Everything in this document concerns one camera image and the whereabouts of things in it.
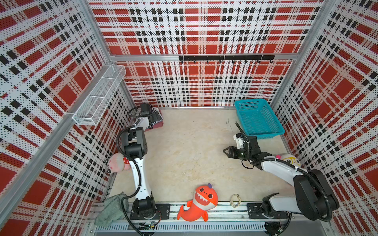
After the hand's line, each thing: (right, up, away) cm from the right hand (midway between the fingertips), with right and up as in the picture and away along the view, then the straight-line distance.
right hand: (228, 150), depth 88 cm
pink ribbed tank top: (-47, +16, +20) cm, 53 cm away
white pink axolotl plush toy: (+35, -4, -4) cm, 36 cm away
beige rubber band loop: (-1, -24, -13) cm, 27 cm away
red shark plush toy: (-15, -20, -18) cm, 30 cm away
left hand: (-52, +22, +22) cm, 60 cm away
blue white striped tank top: (-53, +27, +24) cm, 64 cm away
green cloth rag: (-63, -28, -14) cm, 70 cm away
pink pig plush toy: (-65, -7, -4) cm, 66 cm away
